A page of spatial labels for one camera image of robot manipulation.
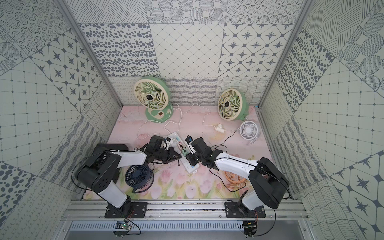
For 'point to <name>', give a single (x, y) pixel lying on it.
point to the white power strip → (175, 139)
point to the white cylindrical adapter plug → (219, 128)
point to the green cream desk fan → (232, 105)
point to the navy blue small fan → (140, 177)
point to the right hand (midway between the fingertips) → (191, 155)
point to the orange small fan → (236, 181)
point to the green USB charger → (185, 152)
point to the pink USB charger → (179, 144)
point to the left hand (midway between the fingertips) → (181, 153)
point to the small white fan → (249, 130)
